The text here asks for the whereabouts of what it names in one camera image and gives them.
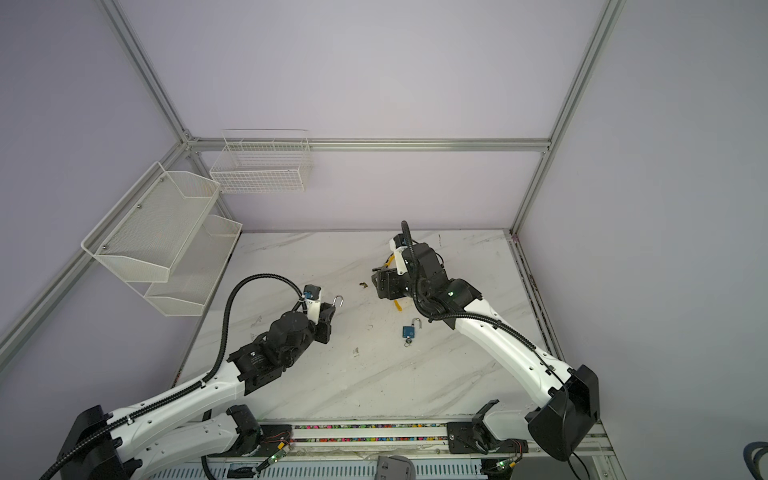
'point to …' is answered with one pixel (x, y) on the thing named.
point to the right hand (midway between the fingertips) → (380, 275)
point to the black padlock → (341, 298)
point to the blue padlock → (409, 331)
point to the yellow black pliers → (389, 260)
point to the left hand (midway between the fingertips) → (327, 309)
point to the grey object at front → (394, 467)
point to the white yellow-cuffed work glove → (398, 306)
